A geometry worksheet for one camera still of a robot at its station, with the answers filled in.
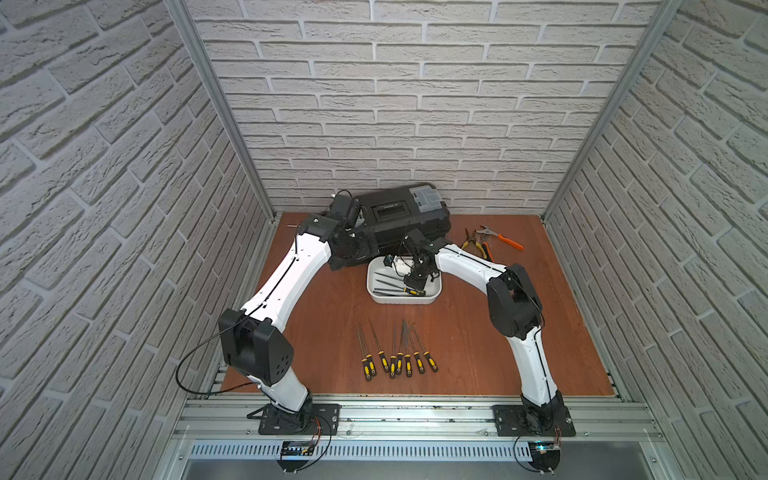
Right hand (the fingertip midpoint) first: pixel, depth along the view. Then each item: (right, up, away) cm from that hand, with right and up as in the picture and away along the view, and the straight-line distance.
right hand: (416, 277), depth 99 cm
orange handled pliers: (+28, +16, +15) cm, 36 cm away
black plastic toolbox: (-9, +21, -1) cm, 23 cm away
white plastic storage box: (-10, -3, -2) cm, 11 cm away
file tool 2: (-11, -22, -16) cm, 29 cm away
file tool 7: (+3, -22, -14) cm, 26 cm away
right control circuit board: (+29, -40, -29) cm, 57 cm away
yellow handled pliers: (+22, +13, +12) cm, 28 cm away
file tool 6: (-1, -21, -15) cm, 26 cm away
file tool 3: (-8, -22, -16) cm, 28 cm away
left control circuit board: (-32, -40, -27) cm, 58 cm away
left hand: (-14, +10, -18) cm, 25 cm away
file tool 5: (-3, -23, -17) cm, 29 cm away
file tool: (-15, -21, -16) cm, 30 cm away
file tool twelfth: (-9, -5, -4) cm, 11 cm away
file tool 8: (-6, -1, -2) cm, 6 cm away
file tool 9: (-4, -4, -4) cm, 7 cm away
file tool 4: (-6, -23, -17) cm, 29 cm away
